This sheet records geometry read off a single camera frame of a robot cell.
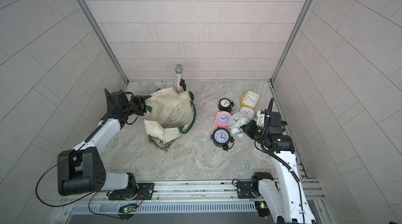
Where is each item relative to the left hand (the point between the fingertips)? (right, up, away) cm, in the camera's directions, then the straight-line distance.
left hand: (155, 95), depth 84 cm
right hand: (+45, -14, -10) cm, 48 cm away
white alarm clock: (+43, -13, -4) cm, 45 cm away
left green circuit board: (-5, -47, -20) cm, 51 cm away
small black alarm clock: (+40, -6, +16) cm, 43 cm away
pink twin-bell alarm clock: (+37, -15, +10) cm, 41 cm away
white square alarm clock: (+53, -11, +12) cm, 56 cm away
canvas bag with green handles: (+4, -11, +12) cm, 17 cm away
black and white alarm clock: (+37, -24, +2) cm, 44 cm away
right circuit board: (+53, -50, -16) cm, 75 cm away
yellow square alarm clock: (+57, -3, +19) cm, 60 cm away
